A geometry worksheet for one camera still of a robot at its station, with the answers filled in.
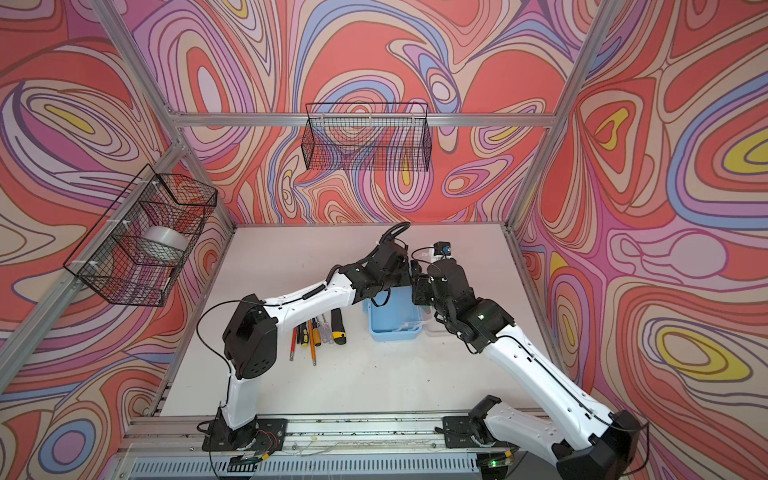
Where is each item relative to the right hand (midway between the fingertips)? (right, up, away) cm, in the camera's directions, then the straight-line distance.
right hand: (421, 284), depth 75 cm
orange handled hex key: (-31, -19, +14) cm, 39 cm away
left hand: (-1, +4, +11) cm, 12 cm away
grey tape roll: (-62, +10, -5) cm, 63 cm away
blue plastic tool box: (-7, -11, +19) cm, 23 cm away
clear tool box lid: (+4, -13, +10) cm, 17 cm away
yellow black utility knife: (-24, -16, +16) cm, 33 cm away
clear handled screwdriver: (-28, -15, +16) cm, 36 cm away
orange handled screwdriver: (-30, -16, +14) cm, 37 cm away
